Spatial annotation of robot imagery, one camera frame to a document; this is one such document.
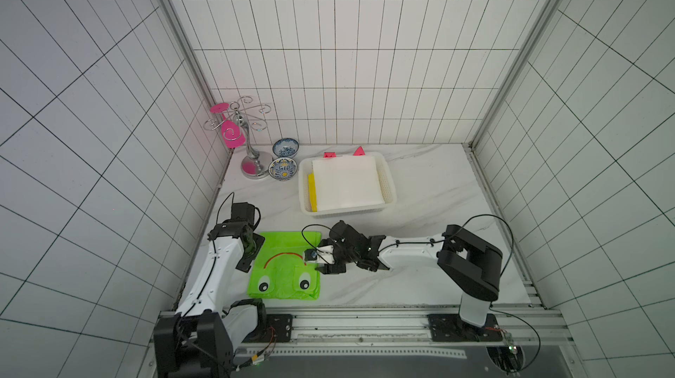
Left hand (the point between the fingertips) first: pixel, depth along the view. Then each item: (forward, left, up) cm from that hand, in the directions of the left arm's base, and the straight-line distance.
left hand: (253, 255), depth 81 cm
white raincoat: (+29, -30, 0) cm, 42 cm away
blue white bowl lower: (+39, -3, -5) cm, 40 cm away
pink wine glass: (+49, +18, +5) cm, 52 cm away
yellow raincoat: (+24, -17, +1) cm, 30 cm away
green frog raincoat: (-4, -8, -5) cm, 10 cm away
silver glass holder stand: (+41, +9, -4) cm, 42 cm away
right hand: (0, -18, -2) cm, 18 cm away
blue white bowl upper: (+52, -2, -4) cm, 52 cm away
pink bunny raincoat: (+38, -25, +6) cm, 46 cm away
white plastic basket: (+28, -45, +2) cm, 53 cm away
